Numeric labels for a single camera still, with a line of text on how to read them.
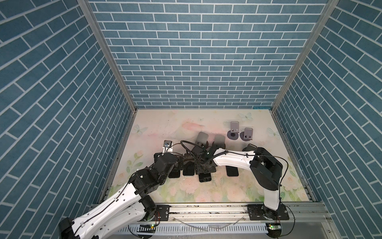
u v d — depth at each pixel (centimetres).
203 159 68
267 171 49
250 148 91
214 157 61
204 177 81
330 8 71
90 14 72
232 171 86
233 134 105
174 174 86
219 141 95
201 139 98
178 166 57
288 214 74
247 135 99
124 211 57
